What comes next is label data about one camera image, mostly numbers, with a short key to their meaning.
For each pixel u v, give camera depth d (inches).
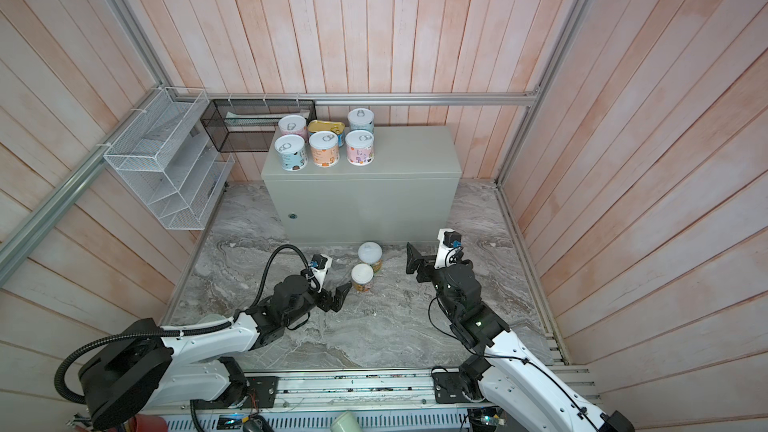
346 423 24.8
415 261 26.2
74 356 15.7
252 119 34.7
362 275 34.6
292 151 28.5
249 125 41.1
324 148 28.8
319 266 28.2
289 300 24.9
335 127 31.4
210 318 33.1
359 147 29.2
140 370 16.3
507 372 19.6
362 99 38.2
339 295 29.4
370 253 35.6
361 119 32.1
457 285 21.5
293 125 30.8
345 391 29.5
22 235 20.9
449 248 24.6
